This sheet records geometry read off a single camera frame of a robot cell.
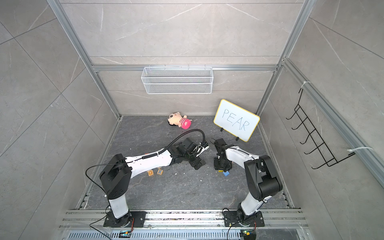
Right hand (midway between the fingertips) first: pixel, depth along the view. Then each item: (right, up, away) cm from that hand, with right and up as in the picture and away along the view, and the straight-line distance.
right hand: (221, 167), depth 92 cm
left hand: (-12, +9, -7) cm, 16 cm away
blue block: (+2, -3, -4) cm, 5 cm away
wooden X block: (-38, -1, -4) cm, 38 cm away
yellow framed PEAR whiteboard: (+12, +30, +10) cm, 34 cm away
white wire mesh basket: (-29, +58, +9) cm, 66 cm away
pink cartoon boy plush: (-31, +32, +18) cm, 48 cm away
